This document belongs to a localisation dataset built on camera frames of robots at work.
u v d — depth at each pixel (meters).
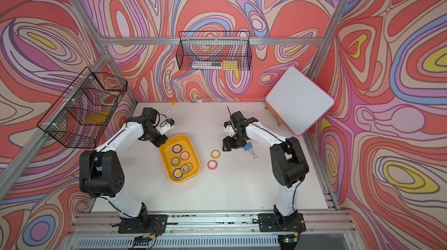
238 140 0.77
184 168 0.87
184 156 0.91
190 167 0.89
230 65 0.82
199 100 1.19
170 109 1.15
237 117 0.75
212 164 0.91
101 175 0.47
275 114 1.08
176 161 0.89
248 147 0.97
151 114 0.74
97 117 0.72
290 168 0.49
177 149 0.93
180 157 0.91
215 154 0.95
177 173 0.86
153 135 0.76
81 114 0.69
